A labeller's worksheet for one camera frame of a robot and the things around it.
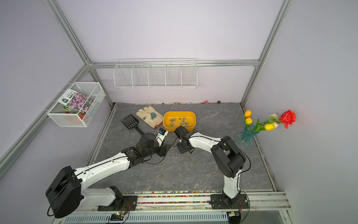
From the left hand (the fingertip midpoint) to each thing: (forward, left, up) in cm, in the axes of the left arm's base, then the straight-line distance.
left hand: (167, 143), depth 82 cm
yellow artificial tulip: (0, -43, +17) cm, 47 cm away
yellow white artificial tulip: (-3, -54, +17) cm, 56 cm away
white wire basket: (+11, +54, +16) cm, 57 cm away
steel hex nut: (+29, -12, -14) cm, 34 cm away
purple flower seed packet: (+17, +48, +22) cm, 56 cm away
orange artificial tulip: (+5, -45, +18) cm, 48 cm away
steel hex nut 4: (+23, -13, -11) cm, 29 cm away
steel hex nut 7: (+24, -10, -13) cm, 29 cm away
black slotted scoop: (+28, +30, -13) cm, 43 cm away
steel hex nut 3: (+29, -9, -14) cm, 34 cm away
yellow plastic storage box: (+27, -2, -12) cm, 30 cm away
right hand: (+3, -10, -12) cm, 16 cm away
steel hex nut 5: (+27, -1, -12) cm, 30 cm away
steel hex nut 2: (+28, -4, -13) cm, 31 cm away
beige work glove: (+32, +14, -13) cm, 37 cm away
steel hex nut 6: (+23, -2, -12) cm, 26 cm away
